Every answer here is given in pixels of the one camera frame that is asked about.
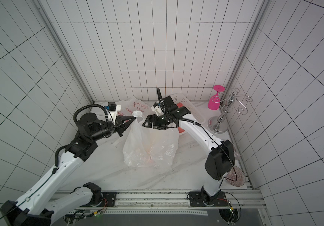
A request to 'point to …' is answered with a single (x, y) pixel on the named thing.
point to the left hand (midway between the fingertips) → (133, 120)
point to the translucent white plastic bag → (144, 147)
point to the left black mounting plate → (109, 200)
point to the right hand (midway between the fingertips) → (149, 122)
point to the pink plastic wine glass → (214, 102)
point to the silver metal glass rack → (219, 124)
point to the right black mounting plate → (201, 198)
